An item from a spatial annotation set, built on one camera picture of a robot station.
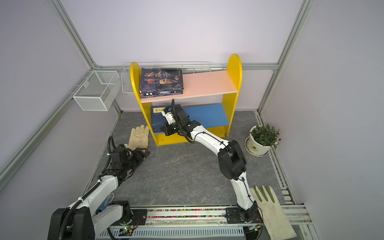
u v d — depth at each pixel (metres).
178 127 0.68
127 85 0.65
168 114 0.79
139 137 1.05
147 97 0.71
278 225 0.71
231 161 0.52
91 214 0.43
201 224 0.73
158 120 0.87
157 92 0.70
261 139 0.84
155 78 0.73
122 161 0.67
